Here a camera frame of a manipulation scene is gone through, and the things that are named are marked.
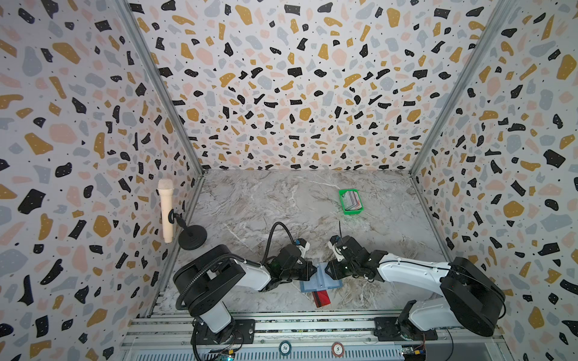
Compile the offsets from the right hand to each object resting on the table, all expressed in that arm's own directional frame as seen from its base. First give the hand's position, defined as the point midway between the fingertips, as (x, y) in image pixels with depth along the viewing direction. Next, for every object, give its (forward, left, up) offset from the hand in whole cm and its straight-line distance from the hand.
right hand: (332, 270), depth 86 cm
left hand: (-1, +3, +1) cm, 3 cm away
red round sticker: (-25, -1, -2) cm, 25 cm away
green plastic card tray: (+29, -10, -2) cm, 31 cm away
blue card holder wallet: (-4, +5, -1) cm, 6 cm away
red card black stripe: (-10, +4, -2) cm, 11 cm away
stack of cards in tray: (+33, -11, +2) cm, 34 cm away
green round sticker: (-25, +16, -1) cm, 30 cm away
